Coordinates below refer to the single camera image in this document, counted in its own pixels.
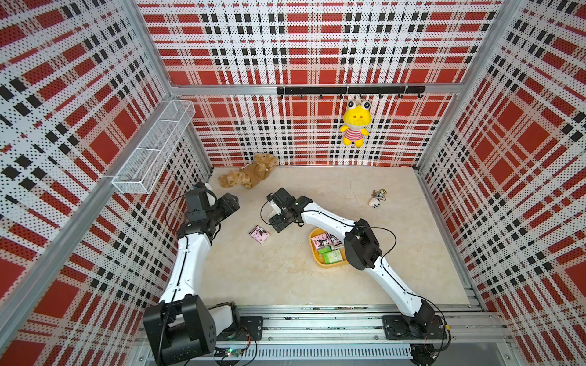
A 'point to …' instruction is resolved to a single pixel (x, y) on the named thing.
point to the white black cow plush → (375, 202)
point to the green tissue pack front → (333, 256)
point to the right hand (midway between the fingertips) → (284, 217)
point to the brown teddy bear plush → (250, 174)
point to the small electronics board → (233, 352)
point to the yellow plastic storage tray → (319, 258)
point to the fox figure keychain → (381, 193)
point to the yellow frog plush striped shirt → (356, 117)
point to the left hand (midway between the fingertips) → (234, 202)
